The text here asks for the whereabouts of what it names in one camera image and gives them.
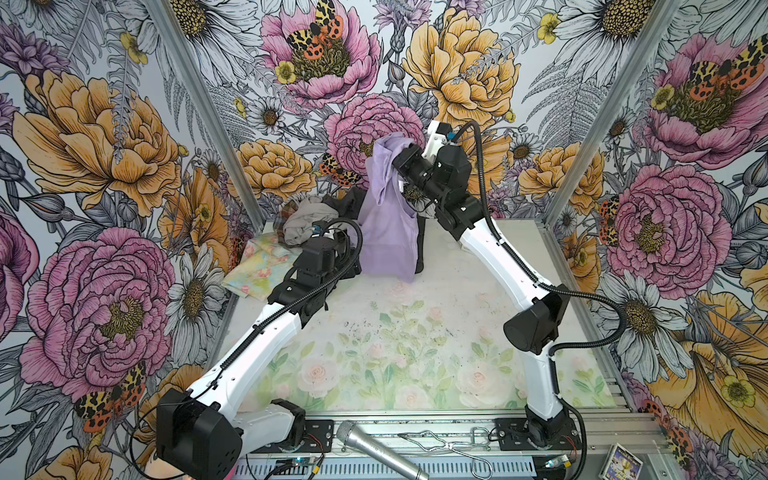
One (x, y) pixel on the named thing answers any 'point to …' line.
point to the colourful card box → (621, 464)
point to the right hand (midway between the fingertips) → (385, 149)
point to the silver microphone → (353, 436)
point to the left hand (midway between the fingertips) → (346, 262)
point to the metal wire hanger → (480, 437)
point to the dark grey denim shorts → (348, 203)
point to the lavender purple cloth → (389, 245)
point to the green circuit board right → (560, 461)
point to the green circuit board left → (304, 461)
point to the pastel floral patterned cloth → (264, 262)
